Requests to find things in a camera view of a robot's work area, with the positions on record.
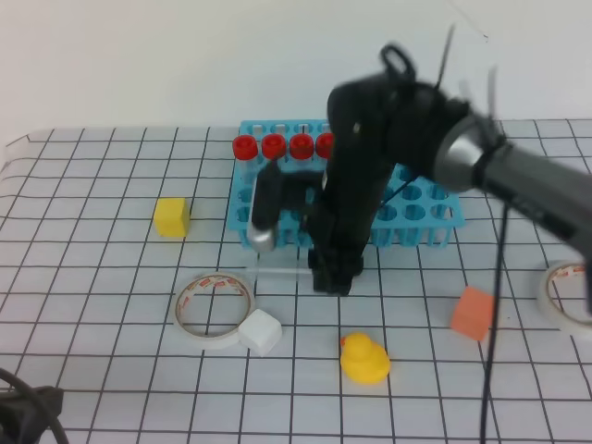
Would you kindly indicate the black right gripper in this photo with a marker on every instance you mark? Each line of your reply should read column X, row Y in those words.
column 377, row 123

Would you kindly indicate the clear tube red cap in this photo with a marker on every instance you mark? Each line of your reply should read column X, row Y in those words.
column 280, row 271

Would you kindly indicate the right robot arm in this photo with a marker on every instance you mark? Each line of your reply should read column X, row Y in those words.
column 474, row 155

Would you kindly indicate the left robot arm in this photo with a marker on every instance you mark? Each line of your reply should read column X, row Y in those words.
column 27, row 412

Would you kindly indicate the blue tube rack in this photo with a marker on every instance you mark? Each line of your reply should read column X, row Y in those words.
column 422, row 212

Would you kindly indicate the red capped tube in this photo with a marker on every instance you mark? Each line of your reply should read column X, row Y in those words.
column 324, row 145
column 302, row 149
column 274, row 147
column 245, row 150

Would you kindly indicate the white checkered cloth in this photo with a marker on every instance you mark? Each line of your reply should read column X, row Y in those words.
column 87, row 286

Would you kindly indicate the white cube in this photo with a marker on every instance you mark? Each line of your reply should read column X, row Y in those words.
column 260, row 332

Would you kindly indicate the yellow rubber duck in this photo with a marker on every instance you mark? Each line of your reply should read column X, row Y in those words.
column 363, row 360

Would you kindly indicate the orange cube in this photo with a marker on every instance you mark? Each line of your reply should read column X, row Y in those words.
column 472, row 315

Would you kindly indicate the left white tape roll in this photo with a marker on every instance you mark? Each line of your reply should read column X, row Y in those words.
column 200, row 285

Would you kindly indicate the white tape roll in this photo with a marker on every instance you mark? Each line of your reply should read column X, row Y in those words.
column 200, row 285
column 564, row 322

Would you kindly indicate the yellow cube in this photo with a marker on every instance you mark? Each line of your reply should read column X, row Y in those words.
column 172, row 217

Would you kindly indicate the right white tape roll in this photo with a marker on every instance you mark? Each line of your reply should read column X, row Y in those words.
column 564, row 322

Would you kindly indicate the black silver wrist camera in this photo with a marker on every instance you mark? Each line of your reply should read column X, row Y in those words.
column 275, row 191

